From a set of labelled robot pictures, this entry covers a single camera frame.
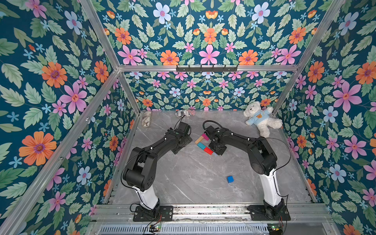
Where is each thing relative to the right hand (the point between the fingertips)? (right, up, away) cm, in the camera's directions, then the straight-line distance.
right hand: (213, 150), depth 98 cm
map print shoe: (-51, +22, +13) cm, 57 cm away
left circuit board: (-32, -34, -26) cm, 53 cm away
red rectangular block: (-3, 0, -2) cm, 4 cm away
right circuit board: (+28, -34, -26) cm, 51 cm away
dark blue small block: (+9, -15, -12) cm, 21 cm away
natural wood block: (-9, +7, +4) cm, 13 cm away
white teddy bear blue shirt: (+35, +23, +8) cm, 43 cm away
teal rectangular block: (-8, +3, +1) cm, 9 cm away
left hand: (-18, +6, -4) cm, 19 cm away
